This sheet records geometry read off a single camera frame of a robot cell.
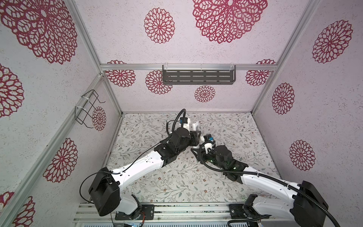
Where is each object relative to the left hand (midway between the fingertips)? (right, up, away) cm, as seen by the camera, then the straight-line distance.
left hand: (197, 134), depth 76 cm
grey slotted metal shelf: (+3, +40, +21) cm, 45 cm away
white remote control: (-1, +4, -6) cm, 7 cm away
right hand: (-2, -6, 0) cm, 7 cm away
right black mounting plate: (+20, -40, -3) cm, 45 cm away
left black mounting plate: (-27, -41, -3) cm, 49 cm away
